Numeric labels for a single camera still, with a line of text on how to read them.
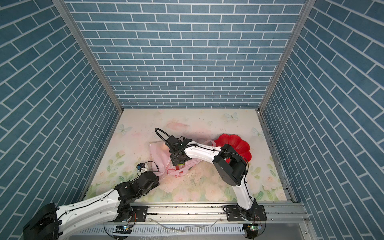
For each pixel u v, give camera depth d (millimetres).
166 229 705
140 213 734
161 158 841
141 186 634
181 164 860
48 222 456
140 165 768
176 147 703
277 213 759
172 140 725
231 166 510
